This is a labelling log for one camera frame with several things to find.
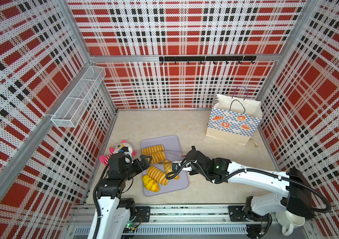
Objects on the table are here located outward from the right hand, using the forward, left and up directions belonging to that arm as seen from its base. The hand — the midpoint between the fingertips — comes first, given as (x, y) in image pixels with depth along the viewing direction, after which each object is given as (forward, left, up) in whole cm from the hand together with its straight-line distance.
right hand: (189, 156), depth 77 cm
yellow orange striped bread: (-10, +21, -12) cm, 26 cm away
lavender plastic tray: (+20, +11, -20) cm, 31 cm away
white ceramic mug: (-28, -43, -8) cm, 52 cm away
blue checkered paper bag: (+22, -27, +5) cm, 35 cm away
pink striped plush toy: (0, +32, +10) cm, 33 cm away
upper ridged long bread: (+10, +25, -12) cm, 29 cm away
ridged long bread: (+5, +19, -11) cm, 23 cm away
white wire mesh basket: (+28, +74, +6) cm, 79 cm away
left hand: (-4, +22, -1) cm, 22 cm away
